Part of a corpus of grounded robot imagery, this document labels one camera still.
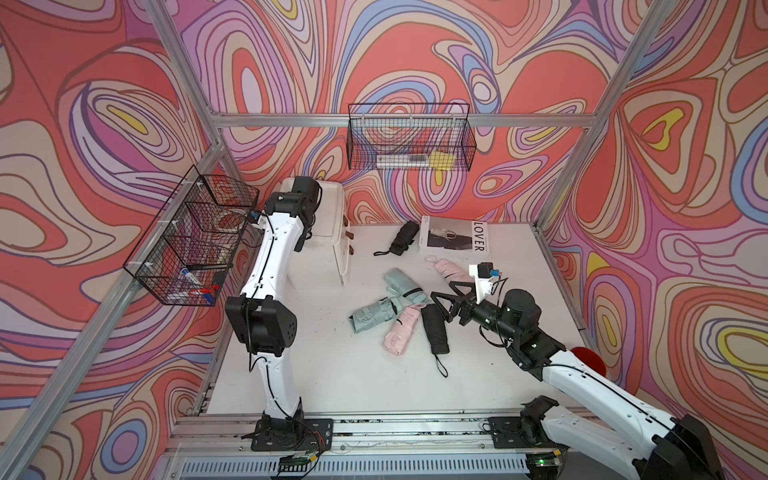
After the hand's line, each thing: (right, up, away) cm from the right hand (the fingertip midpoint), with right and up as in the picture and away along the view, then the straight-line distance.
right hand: (441, 297), depth 74 cm
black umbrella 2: (+2, -13, +17) cm, 22 cm away
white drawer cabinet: (-32, +10, +12) cm, 36 cm away
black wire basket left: (-65, +11, 0) cm, 66 cm away
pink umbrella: (+8, +5, +27) cm, 29 cm away
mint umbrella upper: (-8, -1, +25) cm, 26 cm away
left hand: (-39, +17, +11) cm, 44 cm away
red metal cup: (+41, -17, +4) cm, 44 cm away
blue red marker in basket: (-53, +2, -9) cm, 54 cm away
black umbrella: (-7, +17, +38) cm, 42 cm away
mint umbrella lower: (-18, -8, +16) cm, 26 cm away
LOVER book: (+12, +18, +38) cm, 44 cm away
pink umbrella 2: (-10, -13, +12) cm, 21 cm away
